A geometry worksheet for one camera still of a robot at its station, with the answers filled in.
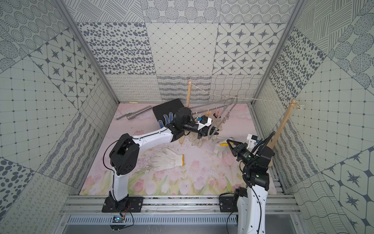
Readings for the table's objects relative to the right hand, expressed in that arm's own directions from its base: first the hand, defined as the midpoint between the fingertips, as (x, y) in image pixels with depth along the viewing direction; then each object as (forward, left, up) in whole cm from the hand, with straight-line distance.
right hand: (225, 142), depth 73 cm
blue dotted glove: (0, +34, -21) cm, 40 cm away
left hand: (0, +2, +6) cm, 6 cm away
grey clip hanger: (+23, -7, +8) cm, 25 cm away
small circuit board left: (-31, +55, -23) cm, 67 cm away
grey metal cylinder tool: (+32, +65, -16) cm, 74 cm away
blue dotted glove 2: (+25, +36, -14) cm, 46 cm away
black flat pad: (+37, +43, -16) cm, 59 cm away
